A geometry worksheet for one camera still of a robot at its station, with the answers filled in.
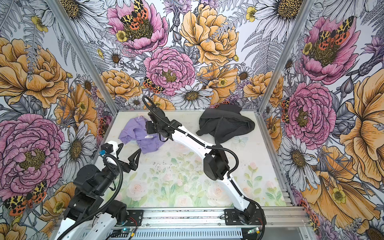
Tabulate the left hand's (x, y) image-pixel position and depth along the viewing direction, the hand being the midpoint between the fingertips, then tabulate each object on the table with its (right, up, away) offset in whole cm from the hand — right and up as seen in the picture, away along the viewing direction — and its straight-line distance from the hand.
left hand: (132, 151), depth 68 cm
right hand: (+2, +9, +18) cm, 21 cm away
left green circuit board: (-5, -38, +3) cm, 38 cm away
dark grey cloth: (+48, +14, +39) cm, 63 cm away
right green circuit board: (+56, -37, +3) cm, 68 cm away
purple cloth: (-12, +8, +31) cm, 34 cm away
